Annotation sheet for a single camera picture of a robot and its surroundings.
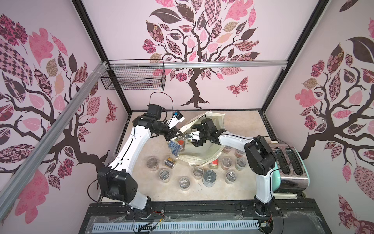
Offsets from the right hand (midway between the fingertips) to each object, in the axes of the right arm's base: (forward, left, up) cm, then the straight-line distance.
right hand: (193, 130), depth 96 cm
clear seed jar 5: (-21, +25, -4) cm, 33 cm away
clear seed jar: (-29, +17, -4) cm, 34 cm away
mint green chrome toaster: (-33, -46, +9) cm, 58 cm away
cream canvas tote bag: (-16, -8, -3) cm, 18 cm away
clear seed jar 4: (-33, +6, -4) cm, 34 cm away
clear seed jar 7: (-31, -20, -4) cm, 37 cm away
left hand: (-14, +8, +13) cm, 21 cm away
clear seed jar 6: (-22, -20, -5) cm, 30 cm away
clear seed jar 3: (-27, -2, -4) cm, 28 cm away
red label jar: (-22, -12, -5) cm, 26 cm away
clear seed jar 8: (-13, -21, -4) cm, 25 cm away
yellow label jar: (-21, +15, -4) cm, 26 cm away
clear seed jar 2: (-31, -8, -3) cm, 32 cm away
